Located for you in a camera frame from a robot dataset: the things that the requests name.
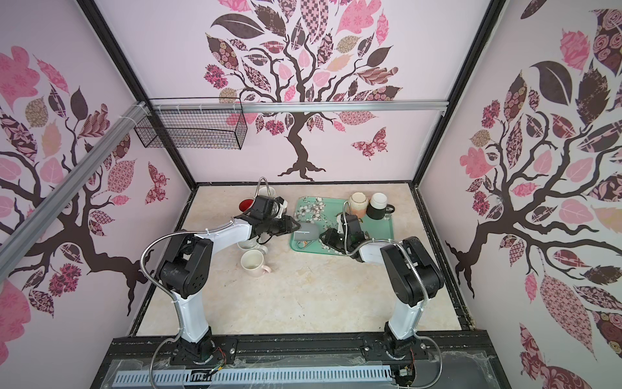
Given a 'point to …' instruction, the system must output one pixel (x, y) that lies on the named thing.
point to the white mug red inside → (244, 204)
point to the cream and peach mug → (359, 204)
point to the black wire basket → (202, 130)
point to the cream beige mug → (253, 245)
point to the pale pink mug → (253, 263)
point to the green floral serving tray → (325, 211)
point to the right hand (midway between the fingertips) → (322, 235)
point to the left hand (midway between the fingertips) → (297, 229)
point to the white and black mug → (378, 207)
